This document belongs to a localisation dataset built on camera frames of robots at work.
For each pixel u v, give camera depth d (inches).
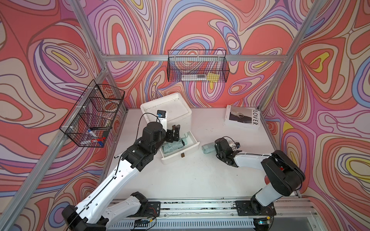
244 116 42.9
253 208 26.1
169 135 23.8
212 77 35.7
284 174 18.1
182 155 34.8
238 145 33.3
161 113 22.5
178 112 34.1
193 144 37.0
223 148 28.8
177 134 24.3
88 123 28.9
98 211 14.9
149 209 28.6
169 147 35.7
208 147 36.5
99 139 25.4
